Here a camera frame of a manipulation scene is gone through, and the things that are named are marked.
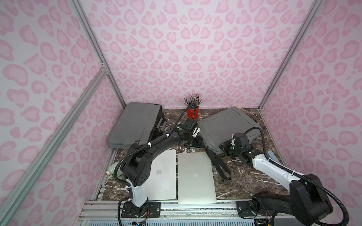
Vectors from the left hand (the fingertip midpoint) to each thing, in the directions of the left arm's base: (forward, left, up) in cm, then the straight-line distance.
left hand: (203, 146), depth 84 cm
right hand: (+2, -10, -2) cm, 10 cm away
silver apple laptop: (-19, +24, -11) cm, 32 cm away
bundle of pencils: (+37, +5, +1) cm, 37 cm away
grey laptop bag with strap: (+13, -10, -5) cm, 17 cm away
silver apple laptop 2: (-17, +5, -12) cm, 21 cm away
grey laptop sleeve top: (+21, +48, -7) cm, 53 cm away
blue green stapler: (-4, -42, -6) cm, 43 cm away
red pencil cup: (+35, +4, -9) cm, 36 cm away
